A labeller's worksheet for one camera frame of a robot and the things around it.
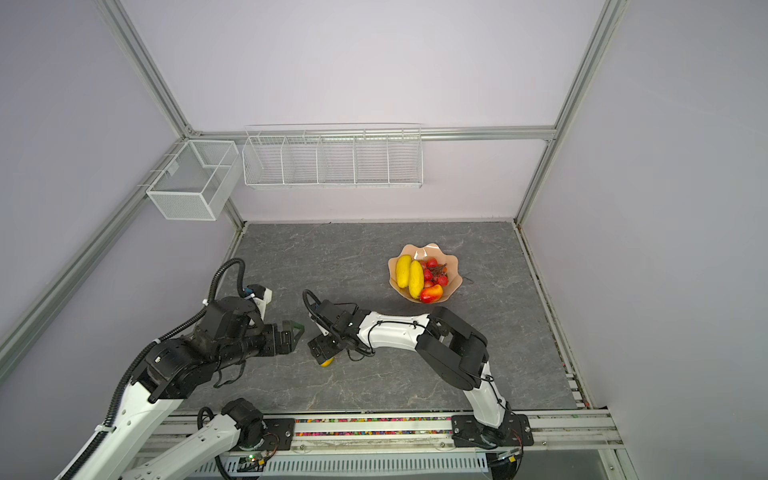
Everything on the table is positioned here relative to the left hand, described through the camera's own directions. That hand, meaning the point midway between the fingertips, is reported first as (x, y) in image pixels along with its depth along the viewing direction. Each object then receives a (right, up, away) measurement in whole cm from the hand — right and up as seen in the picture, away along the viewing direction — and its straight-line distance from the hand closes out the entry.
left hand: (285, 335), depth 68 cm
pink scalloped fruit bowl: (+35, +19, +37) cm, 54 cm away
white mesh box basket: (-39, +42, +28) cm, 64 cm away
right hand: (+4, -9, +18) cm, 20 cm away
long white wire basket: (+4, +51, +31) cm, 60 cm away
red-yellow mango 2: (+7, -11, +13) cm, 18 cm away
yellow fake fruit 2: (+32, +11, +25) cm, 42 cm away
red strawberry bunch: (+38, +12, +31) cm, 50 cm away
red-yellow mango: (+36, +6, +22) cm, 43 cm away
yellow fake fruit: (+28, +13, +29) cm, 43 cm away
